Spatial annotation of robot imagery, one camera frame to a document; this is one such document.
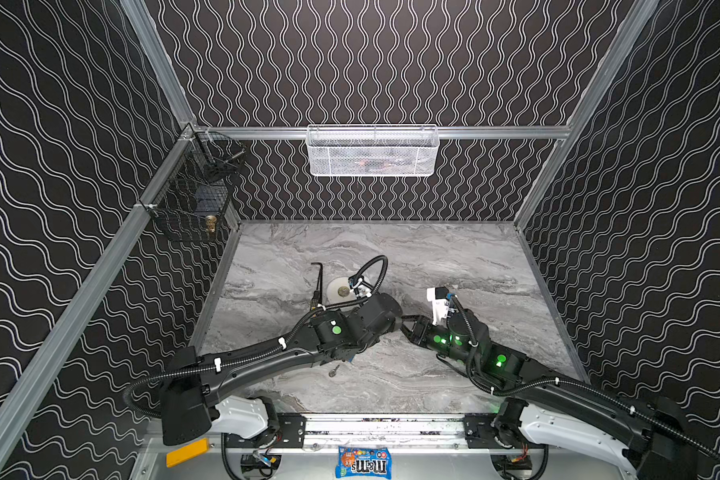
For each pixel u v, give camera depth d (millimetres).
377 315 529
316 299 976
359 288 641
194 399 390
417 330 663
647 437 415
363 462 691
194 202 910
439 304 676
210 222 823
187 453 714
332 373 838
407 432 751
